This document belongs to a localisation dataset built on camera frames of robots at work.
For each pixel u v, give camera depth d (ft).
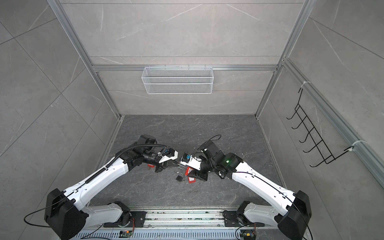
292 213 1.25
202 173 2.05
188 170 2.29
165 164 2.10
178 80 3.30
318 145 2.08
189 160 1.97
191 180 2.81
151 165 2.97
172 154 1.97
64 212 1.26
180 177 2.86
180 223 2.40
